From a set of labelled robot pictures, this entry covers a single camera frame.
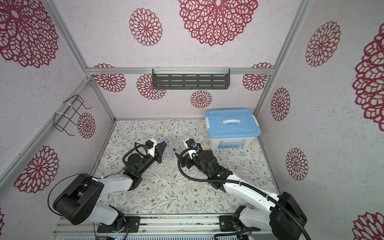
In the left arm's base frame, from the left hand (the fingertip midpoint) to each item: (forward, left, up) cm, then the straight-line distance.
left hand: (165, 145), depth 83 cm
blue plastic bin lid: (+17, -41, -1) cm, 44 cm away
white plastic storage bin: (+9, -42, -11) cm, 44 cm away
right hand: (-6, -11, +7) cm, 14 cm away
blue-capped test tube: (-1, 0, +4) cm, 4 cm away
